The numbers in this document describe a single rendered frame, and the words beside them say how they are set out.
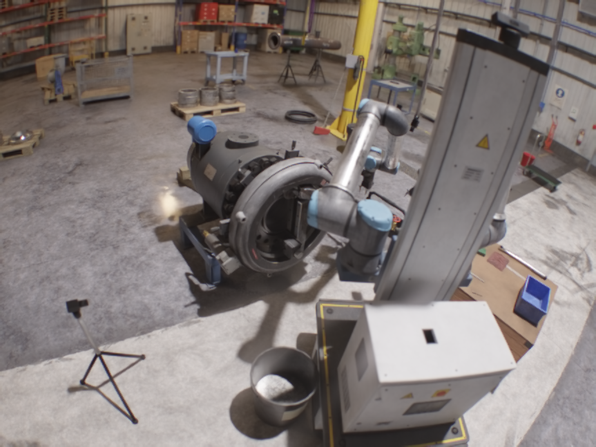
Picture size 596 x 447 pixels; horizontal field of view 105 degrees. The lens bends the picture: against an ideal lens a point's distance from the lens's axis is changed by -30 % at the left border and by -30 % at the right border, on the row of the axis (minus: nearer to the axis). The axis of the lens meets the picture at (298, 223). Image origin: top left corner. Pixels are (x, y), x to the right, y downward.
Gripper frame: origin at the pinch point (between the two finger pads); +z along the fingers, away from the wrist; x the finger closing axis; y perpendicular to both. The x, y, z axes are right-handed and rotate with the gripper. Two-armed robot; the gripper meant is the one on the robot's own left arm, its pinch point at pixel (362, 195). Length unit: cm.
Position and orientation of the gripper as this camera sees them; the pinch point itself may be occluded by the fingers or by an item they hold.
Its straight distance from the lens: 240.3
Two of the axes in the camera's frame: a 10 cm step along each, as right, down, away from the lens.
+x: -6.1, -5.1, 6.0
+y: 7.8, -2.8, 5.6
